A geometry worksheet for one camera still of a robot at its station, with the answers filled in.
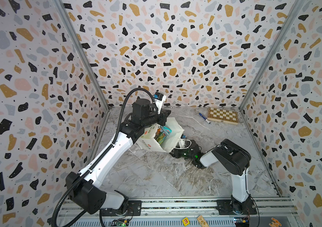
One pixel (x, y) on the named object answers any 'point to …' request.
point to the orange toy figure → (275, 223)
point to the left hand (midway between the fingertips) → (171, 111)
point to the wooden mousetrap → (202, 222)
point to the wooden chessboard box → (222, 116)
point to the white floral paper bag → (165, 138)
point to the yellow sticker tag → (186, 221)
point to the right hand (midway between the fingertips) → (169, 149)
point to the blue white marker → (204, 117)
